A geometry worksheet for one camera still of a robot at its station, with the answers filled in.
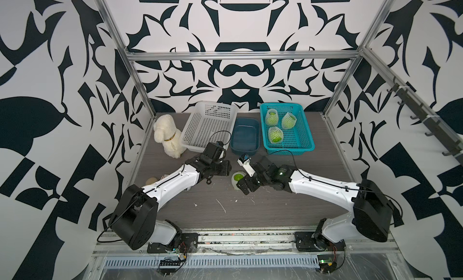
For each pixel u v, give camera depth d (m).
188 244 0.74
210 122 1.15
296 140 1.07
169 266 0.73
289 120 1.08
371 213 0.42
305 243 0.74
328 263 0.70
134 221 0.42
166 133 0.89
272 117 1.08
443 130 0.55
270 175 0.62
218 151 0.68
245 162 0.73
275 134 1.02
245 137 1.29
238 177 0.85
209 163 0.66
